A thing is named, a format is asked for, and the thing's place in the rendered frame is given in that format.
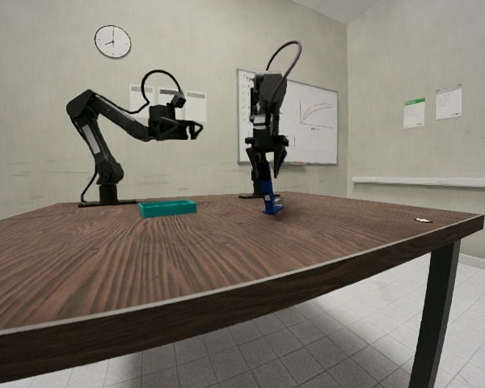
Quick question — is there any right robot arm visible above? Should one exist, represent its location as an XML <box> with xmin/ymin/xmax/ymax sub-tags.
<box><xmin>66</xmin><ymin>89</ymin><xmax>168</xmax><ymax>208</ymax></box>

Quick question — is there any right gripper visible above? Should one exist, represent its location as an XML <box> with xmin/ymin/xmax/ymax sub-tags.
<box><xmin>158</xmin><ymin>96</ymin><xmax>203</xmax><ymax>140</ymax></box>

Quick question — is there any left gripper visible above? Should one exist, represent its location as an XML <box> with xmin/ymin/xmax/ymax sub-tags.
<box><xmin>245</xmin><ymin>113</ymin><xmax>289</xmax><ymax>179</ymax></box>

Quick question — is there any teal shallow tray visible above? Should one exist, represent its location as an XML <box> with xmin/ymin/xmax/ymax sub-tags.
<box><xmin>139</xmin><ymin>200</ymin><xmax>196</xmax><ymax>218</ymax></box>

